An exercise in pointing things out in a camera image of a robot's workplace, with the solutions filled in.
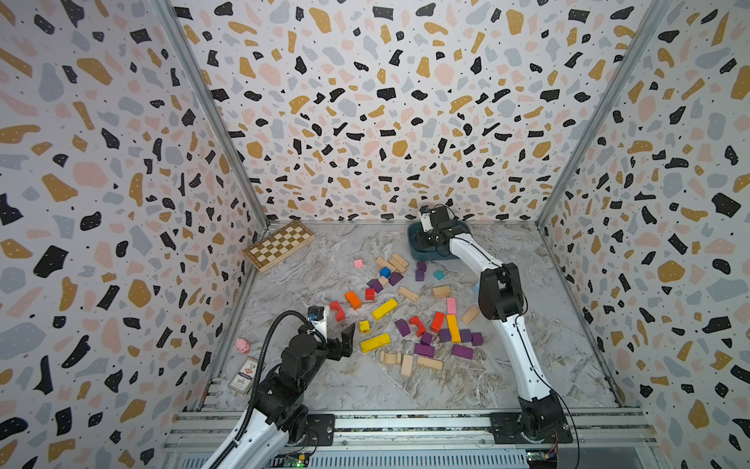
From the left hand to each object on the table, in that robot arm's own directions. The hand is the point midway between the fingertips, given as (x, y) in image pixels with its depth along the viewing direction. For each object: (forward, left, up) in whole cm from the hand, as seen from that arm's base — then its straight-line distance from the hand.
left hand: (342, 323), depth 79 cm
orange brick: (+14, -1, -12) cm, 19 cm away
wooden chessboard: (+36, +30, -10) cm, 48 cm away
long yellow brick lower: (-1, -9, -12) cm, 15 cm away
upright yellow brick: (+4, -33, -12) cm, 35 cm away
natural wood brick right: (+8, -39, -12) cm, 42 cm away
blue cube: (+25, -11, -12) cm, 30 cm away
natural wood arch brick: (-6, -13, -12) cm, 19 cm away
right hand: (+40, -25, -8) cm, 48 cm away
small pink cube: (+30, -1, -14) cm, 33 cm away
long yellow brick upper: (+11, -12, -13) cm, 21 cm away
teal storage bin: (+42, -23, -7) cm, 49 cm away
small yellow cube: (+4, -5, -10) cm, 12 cm away
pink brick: (+12, -33, -12) cm, 38 cm away
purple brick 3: (+5, -17, -13) cm, 22 cm away
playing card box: (-11, +28, -11) cm, 32 cm away
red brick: (+6, -28, -12) cm, 31 cm away
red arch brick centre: (+7, -21, -13) cm, 25 cm away
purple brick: (-3, -35, -13) cm, 38 cm away
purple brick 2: (-3, -23, -13) cm, 26 cm away
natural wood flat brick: (-7, -25, -13) cm, 29 cm away
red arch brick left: (+9, +3, -12) cm, 15 cm away
